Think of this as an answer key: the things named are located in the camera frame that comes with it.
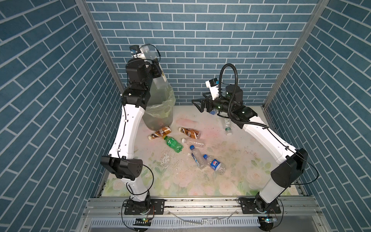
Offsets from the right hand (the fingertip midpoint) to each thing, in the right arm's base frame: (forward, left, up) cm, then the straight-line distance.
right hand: (196, 96), depth 71 cm
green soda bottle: (-8, +14, -35) cm, 39 cm away
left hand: (+7, +20, +15) cm, 26 cm away
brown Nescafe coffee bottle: (+1, +4, -34) cm, 34 cm away
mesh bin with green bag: (+2, +23, -18) cm, 30 cm away
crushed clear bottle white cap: (-2, +2, -41) cm, 41 cm away
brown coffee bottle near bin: (0, +23, -34) cm, 41 cm away
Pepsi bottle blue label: (-20, -13, -34) cm, 42 cm away
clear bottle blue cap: (-16, -3, -35) cm, 38 cm away
